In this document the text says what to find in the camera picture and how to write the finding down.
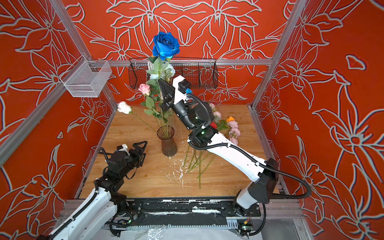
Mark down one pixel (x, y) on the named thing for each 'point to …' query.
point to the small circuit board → (245, 226)
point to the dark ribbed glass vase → (166, 133)
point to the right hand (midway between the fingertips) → (156, 80)
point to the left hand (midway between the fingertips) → (147, 146)
